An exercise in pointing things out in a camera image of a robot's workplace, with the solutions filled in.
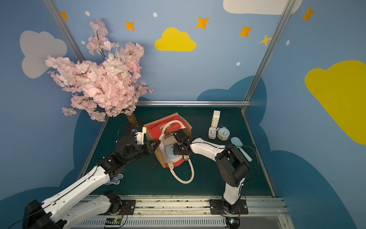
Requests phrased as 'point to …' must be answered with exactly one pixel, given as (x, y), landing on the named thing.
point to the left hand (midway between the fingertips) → (160, 140)
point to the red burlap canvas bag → (163, 130)
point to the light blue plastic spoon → (238, 142)
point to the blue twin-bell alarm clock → (223, 133)
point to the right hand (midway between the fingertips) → (178, 149)
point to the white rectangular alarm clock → (212, 132)
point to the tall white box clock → (215, 119)
